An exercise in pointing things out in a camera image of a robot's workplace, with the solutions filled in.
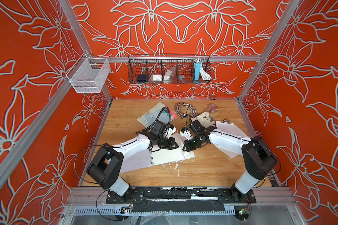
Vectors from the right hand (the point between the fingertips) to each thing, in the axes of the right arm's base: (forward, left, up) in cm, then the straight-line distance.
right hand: (180, 150), depth 84 cm
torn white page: (+20, -37, -5) cm, 42 cm away
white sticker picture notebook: (-2, +18, -6) cm, 19 cm away
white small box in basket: (+36, +15, +27) cm, 48 cm away
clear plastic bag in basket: (+40, +8, +26) cm, 48 cm away
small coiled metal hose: (+38, -5, -6) cm, 39 cm away
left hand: (+1, +2, +3) cm, 4 cm away
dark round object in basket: (+43, +27, +22) cm, 55 cm away
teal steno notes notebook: (+33, +11, -5) cm, 36 cm away
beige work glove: (+27, -19, -3) cm, 33 cm away
